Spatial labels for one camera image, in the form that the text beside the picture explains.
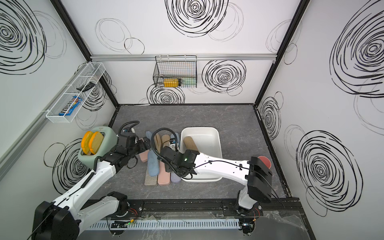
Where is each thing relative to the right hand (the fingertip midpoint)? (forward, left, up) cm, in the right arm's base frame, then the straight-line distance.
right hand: (171, 161), depth 75 cm
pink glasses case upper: (+6, +18, -8) cm, 21 cm away
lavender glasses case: (-5, -1, -11) cm, 12 cm away
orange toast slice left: (+5, +43, +9) cm, 44 cm away
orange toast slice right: (+6, +39, +7) cm, 40 cm away
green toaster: (+12, +36, +1) cm, 38 cm away
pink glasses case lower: (-5, +5, -11) cm, 13 cm away
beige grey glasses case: (-6, +12, -11) cm, 18 cm away
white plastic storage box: (+21, -20, -15) cm, 33 cm away
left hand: (+11, +18, -1) cm, 21 cm away
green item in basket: (+41, -7, +18) cm, 46 cm away
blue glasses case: (+3, +12, -7) cm, 14 cm away
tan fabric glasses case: (+16, -8, -10) cm, 21 cm away
